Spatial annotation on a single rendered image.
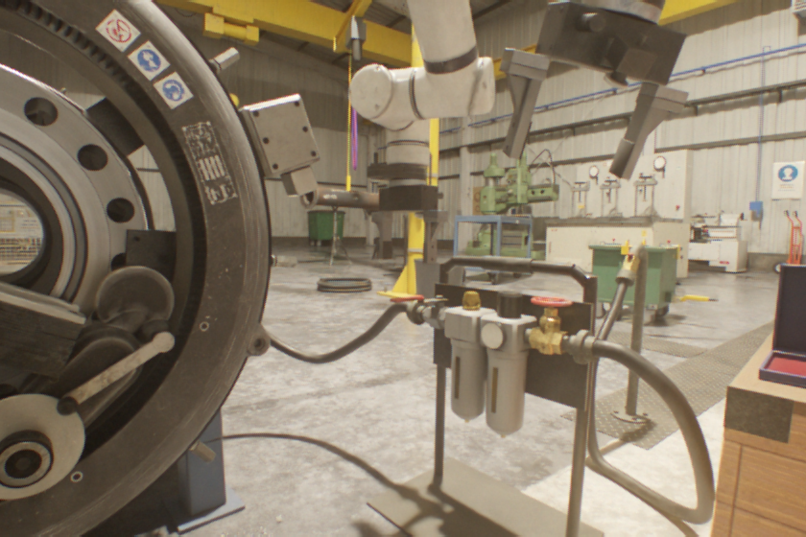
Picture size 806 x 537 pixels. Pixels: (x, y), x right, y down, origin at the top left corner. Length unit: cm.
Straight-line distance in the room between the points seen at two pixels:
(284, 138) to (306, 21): 1262
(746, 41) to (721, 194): 308
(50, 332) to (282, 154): 37
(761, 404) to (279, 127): 68
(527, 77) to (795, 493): 48
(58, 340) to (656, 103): 67
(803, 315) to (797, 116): 1028
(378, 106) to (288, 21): 1232
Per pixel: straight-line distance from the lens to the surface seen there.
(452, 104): 74
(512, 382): 87
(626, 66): 46
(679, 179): 660
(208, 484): 110
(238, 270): 62
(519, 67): 46
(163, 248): 71
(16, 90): 72
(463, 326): 89
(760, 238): 1078
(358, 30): 706
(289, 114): 70
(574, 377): 87
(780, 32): 1150
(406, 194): 86
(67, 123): 71
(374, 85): 76
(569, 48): 47
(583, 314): 84
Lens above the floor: 62
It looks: 5 degrees down
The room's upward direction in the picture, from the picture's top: 1 degrees clockwise
